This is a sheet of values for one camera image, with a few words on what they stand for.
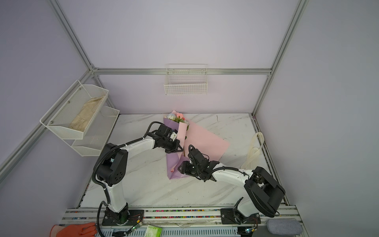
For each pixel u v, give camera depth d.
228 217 0.73
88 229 0.70
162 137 0.78
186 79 0.96
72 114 0.79
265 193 0.43
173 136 0.88
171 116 1.08
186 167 0.75
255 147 1.01
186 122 1.08
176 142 0.84
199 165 0.65
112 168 0.50
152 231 0.68
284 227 0.69
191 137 1.10
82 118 0.77
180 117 1.10
